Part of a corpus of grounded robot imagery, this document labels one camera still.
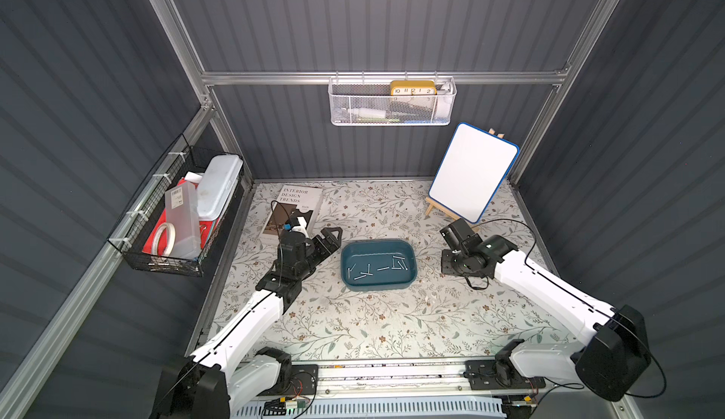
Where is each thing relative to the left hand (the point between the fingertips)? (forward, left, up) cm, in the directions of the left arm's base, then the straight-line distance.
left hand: (336, 236), depth 81 cm
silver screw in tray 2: (-2, -3, -18) cm, 18 cm away
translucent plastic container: (-2, +37, +14) cm, 39 cm away
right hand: (-5, -34, -6) cm, 35 cm away
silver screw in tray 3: (-1, -19, -18) cm, 26 cm away
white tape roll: (-10, +35, +15) cm, 39 cm away
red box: (-2, +43, +13) cm, 45 cm away
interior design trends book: (+27, +21, -14) cm, 37 cm away
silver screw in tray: (-4, -8, -18) cm, 20 cm away
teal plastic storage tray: (0, -13, -18) cm, 22 cm away
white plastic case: (+7, +31, +14) cm, 35 cm away
